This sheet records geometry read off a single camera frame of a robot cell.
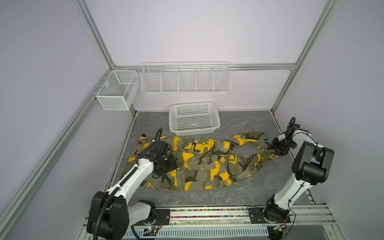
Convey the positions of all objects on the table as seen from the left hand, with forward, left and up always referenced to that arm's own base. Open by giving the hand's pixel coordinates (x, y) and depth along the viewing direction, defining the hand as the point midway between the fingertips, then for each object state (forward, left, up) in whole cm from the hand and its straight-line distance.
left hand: (173, 170), depth 82 cm
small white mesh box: (+51, +37, +16) cm, 66 cm away
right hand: (+10, -62, -3) cm, 63 cm away
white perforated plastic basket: (+44, -13, -7) cm, 46 cm away
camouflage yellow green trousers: (+4, -19, -2) cm, 19 cm away
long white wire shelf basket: (+54, -9, +23) cm, 60 cm away
